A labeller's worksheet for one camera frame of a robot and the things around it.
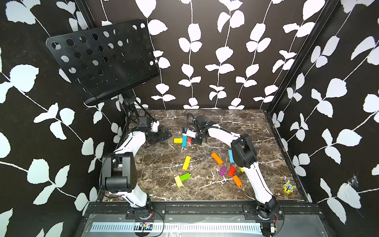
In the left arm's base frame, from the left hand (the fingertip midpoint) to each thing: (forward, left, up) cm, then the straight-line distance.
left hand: (166, 134), depth 91 cm
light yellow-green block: (-26, -8, -11) cm, 29 cm away
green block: (-23, -11, -11) cm, 28 cm away
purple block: (-21, -34, -11) cm, 42 cm away
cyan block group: (+2, -11, -11) cm, 16 cm away
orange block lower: (-27, -42, -11) cm, 51 cm away
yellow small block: (+2, -6, -11) cm, 13 cm away
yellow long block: (-15, -13, -11) cm, 22 cm away
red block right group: (-21, -40, -11) cm, 46 cm away
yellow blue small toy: (-32, -70, -10) cm, 77 cm away
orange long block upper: (-12, -32, -11) cm, 36 cm away
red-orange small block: (0, -15, -8) cm, 17 cm away
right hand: (+4, -17, -10) cm, 20 cm away
